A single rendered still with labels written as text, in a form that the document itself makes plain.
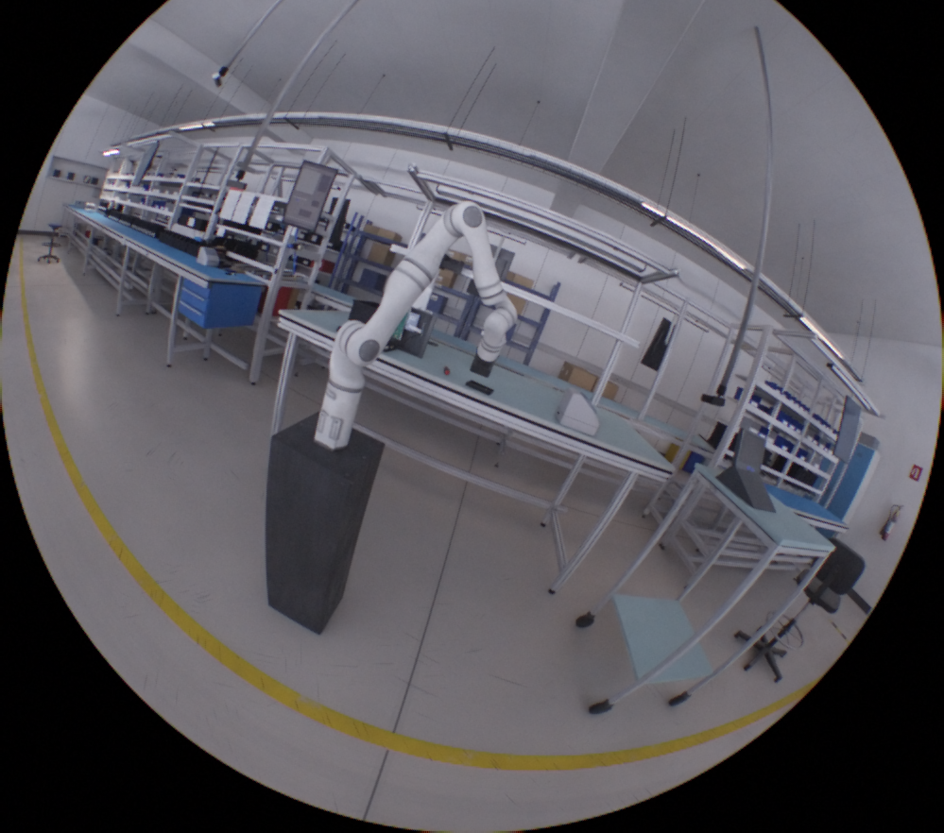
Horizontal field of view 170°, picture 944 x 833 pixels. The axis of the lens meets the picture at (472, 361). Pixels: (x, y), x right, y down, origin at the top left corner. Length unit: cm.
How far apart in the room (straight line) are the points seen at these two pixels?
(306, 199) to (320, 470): 209
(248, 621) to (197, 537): 48
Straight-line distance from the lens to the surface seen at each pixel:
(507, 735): 150
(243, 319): 285
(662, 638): 178
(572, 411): 131
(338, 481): 79
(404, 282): 76
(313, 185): 255
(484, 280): 87
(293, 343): 168
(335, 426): 82
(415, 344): 151
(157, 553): 167
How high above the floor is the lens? 131
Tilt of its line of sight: 9 degrees down
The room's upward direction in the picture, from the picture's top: 21 degrees clockwise
